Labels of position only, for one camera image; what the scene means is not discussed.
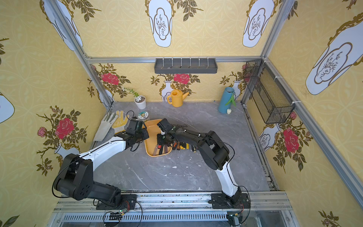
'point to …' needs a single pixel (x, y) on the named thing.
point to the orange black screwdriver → (175, 145)
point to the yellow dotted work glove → (119, 123)
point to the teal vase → (222, 108)
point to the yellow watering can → (176, 98)
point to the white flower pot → (140, 101)
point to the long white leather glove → (105, 126)
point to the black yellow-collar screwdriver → (183, 146)
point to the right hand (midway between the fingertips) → (162, 137)
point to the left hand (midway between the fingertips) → (141, 132)
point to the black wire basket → (273, 103)
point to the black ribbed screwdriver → (194, 149)
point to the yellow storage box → (150, 144)
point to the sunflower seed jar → (143, 115)
